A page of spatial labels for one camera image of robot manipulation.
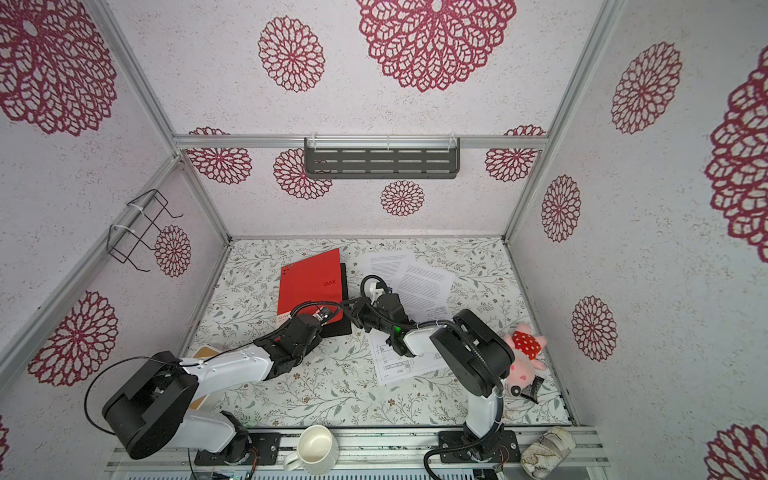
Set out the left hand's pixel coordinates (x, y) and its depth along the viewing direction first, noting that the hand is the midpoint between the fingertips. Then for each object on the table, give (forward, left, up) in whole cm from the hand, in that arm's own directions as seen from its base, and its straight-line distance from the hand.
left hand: (301, 328), depth 91 cm
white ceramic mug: (-31, -8, -8) cm, 33 cm away
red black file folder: (+22, -2, -4) cm, 23 cm away
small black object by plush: (-19, -65, -2) cm, 68 cm away
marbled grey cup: (-35, -61, 0) cm, 70 cm away
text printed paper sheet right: (+16, -41, -5) cm, 44 cm away
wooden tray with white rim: (-8, +26, +2) cm, 27 cm away
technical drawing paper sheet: (-11, -27, -4) cm, 30 cm away
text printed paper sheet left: (+29, -27, -5) cm, 40 cm away
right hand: (+3, -12, +10) cm, 16 cm away
